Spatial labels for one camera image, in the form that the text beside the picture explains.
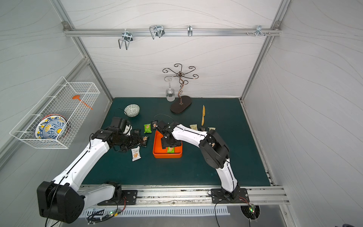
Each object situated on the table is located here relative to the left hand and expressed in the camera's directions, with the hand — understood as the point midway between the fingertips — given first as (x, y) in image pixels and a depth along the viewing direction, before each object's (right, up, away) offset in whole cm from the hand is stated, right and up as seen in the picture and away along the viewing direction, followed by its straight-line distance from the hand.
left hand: (140, 143), depth 80 cm
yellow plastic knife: (+41, +15, +31) cm, 53 cm away
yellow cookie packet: (+32, +7, +21) cm, 39 cm away
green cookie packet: (+17, -7, +9) cm, 20 cm away
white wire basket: (-37, +25, -3) cm, 44 cm away
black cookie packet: (+3, +9, +23) cm, 25 cm away
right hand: (+15, -3, +10) cm, 19 cm away
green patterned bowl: (-17, +19, +31) cm, 40 cm away
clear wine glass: (+16, +31, +15) cm, 38 cm away
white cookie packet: (-6, -9, +9) cm, 14 cm away
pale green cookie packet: (+45, +6, +21) cm, 50 cm away
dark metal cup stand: (+25, +27, +37) cm, 52 cm away
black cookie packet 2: (-10, +3, +21) cm, 24 cm away
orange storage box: (+8, -9, +10) cm, 16 cm away
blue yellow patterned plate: (-33, +11, -17) cm, 39 cm away
